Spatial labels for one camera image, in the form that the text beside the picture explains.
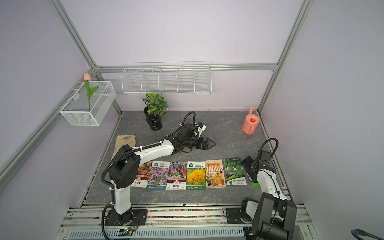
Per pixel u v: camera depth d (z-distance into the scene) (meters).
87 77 0.83
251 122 0.99
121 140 1.03
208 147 0.77
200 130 0.80
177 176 0.87
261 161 0.68
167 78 0.99
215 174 0.87
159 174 0.87
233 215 0.74
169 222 0.73
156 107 0.87
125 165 0.49
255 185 0.84
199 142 0.78
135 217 0.73
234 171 0.89
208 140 0.77
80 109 0.82
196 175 0.87
